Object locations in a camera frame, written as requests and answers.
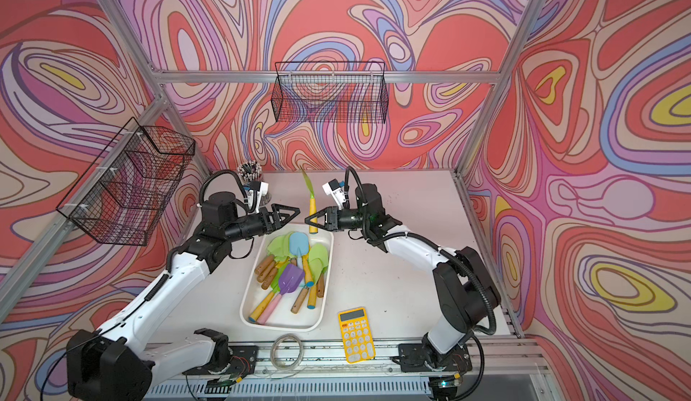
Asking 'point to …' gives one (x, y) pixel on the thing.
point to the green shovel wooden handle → (279, 249)
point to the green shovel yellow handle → (312, 203)
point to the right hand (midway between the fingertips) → (309, 228)
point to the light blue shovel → (300, 244)
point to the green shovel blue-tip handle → (315, 268)
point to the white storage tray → (291, 312)
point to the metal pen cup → (250, 170)
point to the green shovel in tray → (273, 290)
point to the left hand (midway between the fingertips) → (297, 216)
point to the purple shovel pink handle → (290, 280)
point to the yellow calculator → (358, 342)
